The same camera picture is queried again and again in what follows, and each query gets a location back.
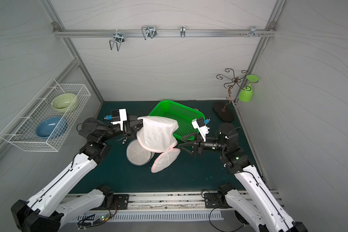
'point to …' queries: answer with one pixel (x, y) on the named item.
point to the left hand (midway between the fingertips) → (148, 119)
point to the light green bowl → (61, 103)
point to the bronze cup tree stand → (223, 110)
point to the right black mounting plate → (216, 200)
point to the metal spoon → (124, 141)
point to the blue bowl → (50, 127)
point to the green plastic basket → (184, 116)
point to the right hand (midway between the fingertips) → (180, 142)
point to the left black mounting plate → (122, 200)
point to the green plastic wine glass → (246, 93)
